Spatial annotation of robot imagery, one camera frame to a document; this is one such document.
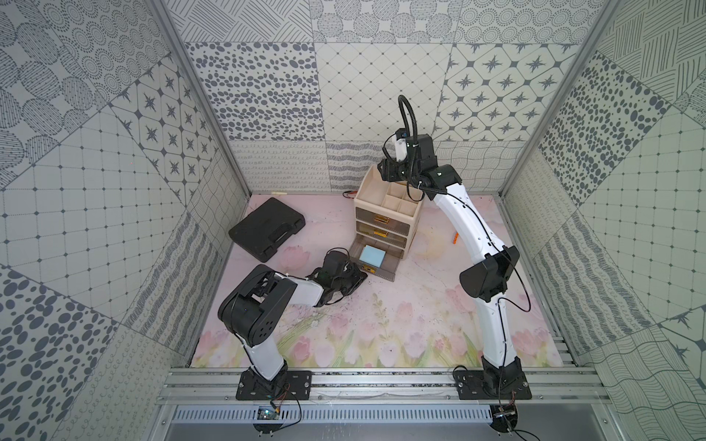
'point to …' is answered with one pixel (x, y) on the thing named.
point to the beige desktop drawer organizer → (386, 216)
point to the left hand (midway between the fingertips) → (379, 277)
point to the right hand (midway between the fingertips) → (389, 168)
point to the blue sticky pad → (372, 255)
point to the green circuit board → (267, 412)
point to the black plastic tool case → (263, 231)
